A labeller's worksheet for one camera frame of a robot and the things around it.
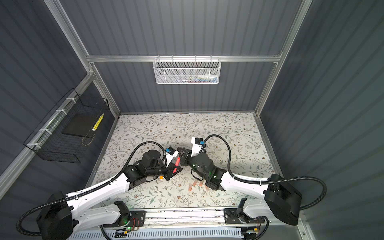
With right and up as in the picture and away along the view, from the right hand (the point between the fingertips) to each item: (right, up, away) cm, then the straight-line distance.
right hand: (177, 152), depth 73 cm
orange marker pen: (-7, -11, -5) cm, 14 cm away
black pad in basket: (-49, +14, +2) cm, 51 cm away
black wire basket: (-55, +6, -10) cm, 56 cm away
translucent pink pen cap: (+12, -20, +12) cm, 26 cm away
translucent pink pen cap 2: (+6, -22, +11) cm, 25 cm away
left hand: (+1, -8, +3) cm, 9 cm away
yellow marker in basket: (-43, +14, +4) cm, 45 cm away
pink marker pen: (0, -4, -1) cm, 4 cm away
